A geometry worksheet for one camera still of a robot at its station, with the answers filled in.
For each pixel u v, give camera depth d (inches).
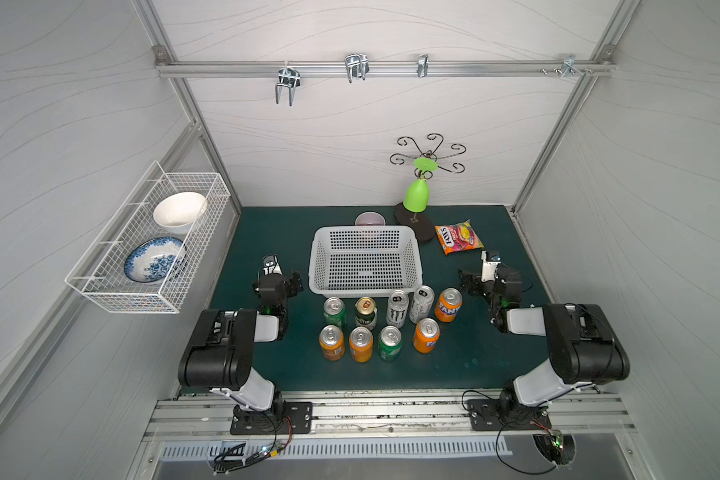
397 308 31.5
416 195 37.3
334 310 32.2
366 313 32.1
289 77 30.8
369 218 43.7
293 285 34.0
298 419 28.9
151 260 25.5
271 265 31.5
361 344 29.9
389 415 29.6
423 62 28.4
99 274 22.3
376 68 31.4
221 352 18.3
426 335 30.6
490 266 33.1
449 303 33.0
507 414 26.6
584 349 18.6
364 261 41.1
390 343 30.1
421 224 45.4
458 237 42.6
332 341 30.0
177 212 29.3
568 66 30.2
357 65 29.9
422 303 31.6
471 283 34.1
